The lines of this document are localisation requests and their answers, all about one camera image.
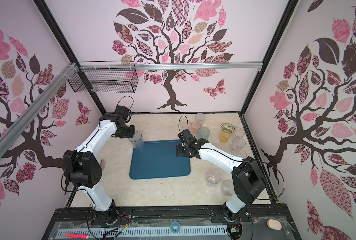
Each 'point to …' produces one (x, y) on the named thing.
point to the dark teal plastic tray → (159, 160)
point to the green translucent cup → (203, 132)
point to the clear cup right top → (238, 132)
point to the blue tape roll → (175, 227)
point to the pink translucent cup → (195, 126)
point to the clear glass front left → (213, 177)
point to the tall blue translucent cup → (137, 142)
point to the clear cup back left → (184, 124)
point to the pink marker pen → (83, 236)
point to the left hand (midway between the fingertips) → (130, 136)
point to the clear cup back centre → (200, 118)
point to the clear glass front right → (227, 188)
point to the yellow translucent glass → (227, 129)
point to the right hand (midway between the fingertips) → (179, 149)
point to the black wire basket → (104, 77)
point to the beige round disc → (274, 224)
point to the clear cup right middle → (238, 142)
